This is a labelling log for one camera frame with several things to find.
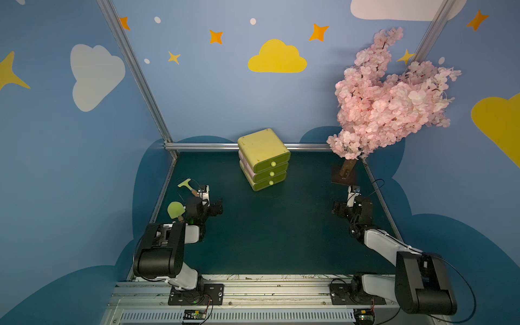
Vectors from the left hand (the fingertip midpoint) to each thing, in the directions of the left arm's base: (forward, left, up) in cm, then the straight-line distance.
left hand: (211, 196), depth 95 cm
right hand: (-1, -64, +2) cm, 64 cm away
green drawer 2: (+11, -28, +5) cm, 31 cm away
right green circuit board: (-45, -63, -8) cm, 77 cm away
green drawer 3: (+11, -29, -2) cm, 32 cm away
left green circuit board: (-46, -1, -7) cm, 46 cm away
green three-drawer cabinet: (+11, -25, +15) cm, 31 cm away
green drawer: (+11, -29, +12) cm, 33 cm away
